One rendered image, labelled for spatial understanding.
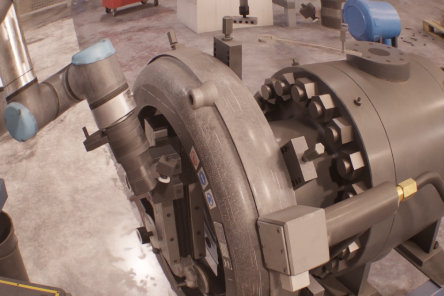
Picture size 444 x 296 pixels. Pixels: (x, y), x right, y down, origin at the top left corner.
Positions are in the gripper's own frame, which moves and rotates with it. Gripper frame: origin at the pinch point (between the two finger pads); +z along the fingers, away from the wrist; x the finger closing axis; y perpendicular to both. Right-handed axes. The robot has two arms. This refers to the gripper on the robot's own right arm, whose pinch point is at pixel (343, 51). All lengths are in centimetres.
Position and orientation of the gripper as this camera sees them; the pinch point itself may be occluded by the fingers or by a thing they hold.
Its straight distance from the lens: 120.2
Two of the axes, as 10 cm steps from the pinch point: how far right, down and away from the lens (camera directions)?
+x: -2.2, 4.9, -8.4
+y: -9.7, -1.2, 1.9
